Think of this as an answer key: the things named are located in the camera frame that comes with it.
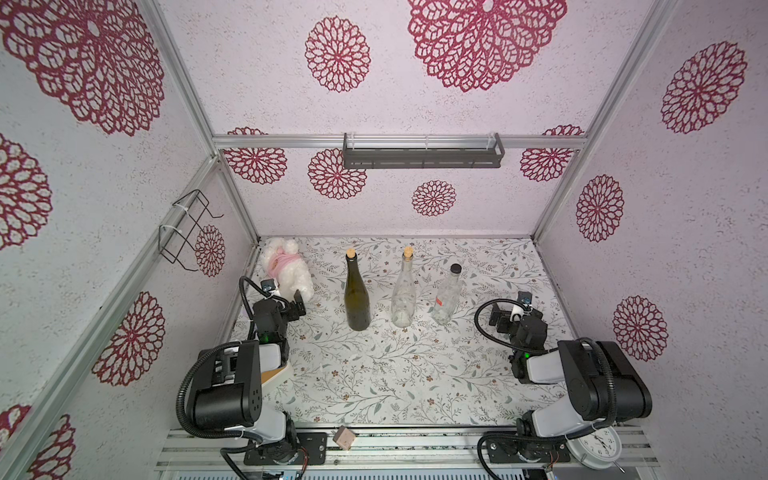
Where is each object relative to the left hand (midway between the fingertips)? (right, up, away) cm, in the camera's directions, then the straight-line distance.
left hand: (284, 295), depth 94 cm
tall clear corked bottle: (+38, +1, +4) cm, 38 cm away
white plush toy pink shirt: (-3, +10, +7) cm, 13 cm away
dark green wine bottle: (+24, +1, -11) cm, 26 cm away
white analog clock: (+82, -34, -23) cm, 91 cm away
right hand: (+71, -2, -2) cm, 71 cm away
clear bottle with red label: (+53, -3, +9) cm, 54 cm away
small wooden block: (+21, -34, -19) cm, 44 cm away
